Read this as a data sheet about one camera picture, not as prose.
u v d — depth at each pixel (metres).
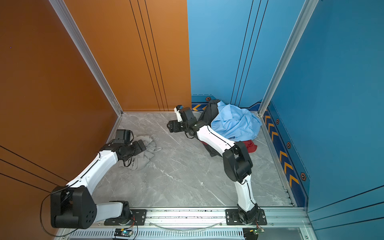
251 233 0.70
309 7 0.70
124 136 0.67
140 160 0.88
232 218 0.72
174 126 0.78
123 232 0.71
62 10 0.70
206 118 1.03
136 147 0.77
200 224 0.73
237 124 0.96
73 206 0.40
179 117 0.79
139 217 0.74
